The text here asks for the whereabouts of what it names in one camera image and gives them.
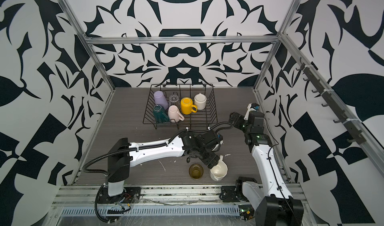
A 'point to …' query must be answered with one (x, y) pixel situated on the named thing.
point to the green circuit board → (246, 212)
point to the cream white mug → (219, 172)
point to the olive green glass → (196, 171)
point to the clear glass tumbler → (174, 99)
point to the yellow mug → (186, 106)
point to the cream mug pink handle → (173, 116)
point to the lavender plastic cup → (160, 99)
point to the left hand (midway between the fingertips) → (216, 157)
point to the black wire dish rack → (208, 116)
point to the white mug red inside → (200, 100)
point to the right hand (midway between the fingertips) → (239, 115)
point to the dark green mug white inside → (160, 114)
